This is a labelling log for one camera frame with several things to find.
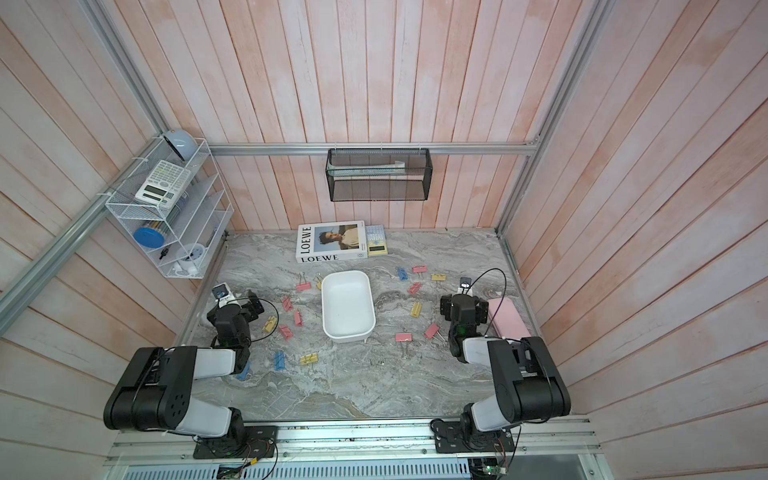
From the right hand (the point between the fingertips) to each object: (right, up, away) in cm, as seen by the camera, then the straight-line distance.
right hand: (466, 293), depth 94 cm
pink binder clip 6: (-54, -8, 0) cm, 55 cm away
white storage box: (-38, -7, +2) cm, 39 cm away
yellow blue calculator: (-29, +19, +23) cm, 41 cm away
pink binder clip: (-13, +7, +13) cm, 20 cm away
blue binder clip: (-19, +5, +13) cm, 24 cm away
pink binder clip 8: (-55, +1, +10) cm, 56 cm away
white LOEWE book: (-43, +18, +19) cm, 50 cm away
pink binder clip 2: (-16, +1, +7) cm, 17 cm away
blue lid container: (-88, +17, -18) cm, 91 cm away
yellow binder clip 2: (-16, -6, +1) cm, 17 cm away
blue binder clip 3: (-67, -22, -10) cm, 72 cm away
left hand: (-72, -1, -2) cm, 72 cm away
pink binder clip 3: (-21, -13, -3) cm, 25 cm away
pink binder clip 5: (-57, -11, -3) cm, 59 cm away
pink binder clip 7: (-59, -4, +4) cm, 59 cm away
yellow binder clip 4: (-49, +2, +8) cm, 50 cm away
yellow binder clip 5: (-63, -10, -1) cm, 63 cm away
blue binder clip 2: (-57, -19, -8) cm, 61 cm away
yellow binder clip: (-7, +5, +10) cm, 13 cm away
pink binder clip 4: (-11, -12, -2) cm, 16 cm away
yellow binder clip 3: (-49, -18, -9) cm, 52 cm away
